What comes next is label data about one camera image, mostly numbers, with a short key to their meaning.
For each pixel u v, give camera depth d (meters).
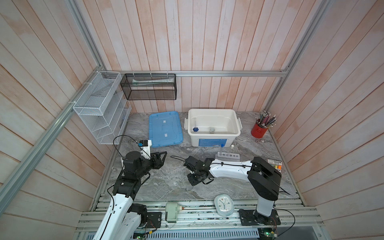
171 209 0.73
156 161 0.65
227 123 1.08
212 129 1.07
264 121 1.00
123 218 0.48
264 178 0.51
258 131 1.02
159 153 0.66
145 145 0.65
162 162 0.68
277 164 0.92
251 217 0.73
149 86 1.04
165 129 1.11
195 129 1.11
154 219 0.73
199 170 0.67
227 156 0.92
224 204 0.76
